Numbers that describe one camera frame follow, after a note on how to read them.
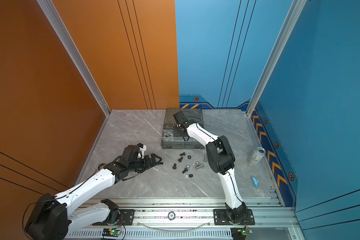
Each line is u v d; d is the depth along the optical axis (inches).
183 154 37.4
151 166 28.6
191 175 34.2
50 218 15.7
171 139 40.1
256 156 32.3
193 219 29.7
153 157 29.7
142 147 31.0
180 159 37.0
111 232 27.9
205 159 36.3
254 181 32.6
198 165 36.0
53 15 28.2
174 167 35.5
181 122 30.4
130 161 25.4
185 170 35.0
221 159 22.3
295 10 27.8
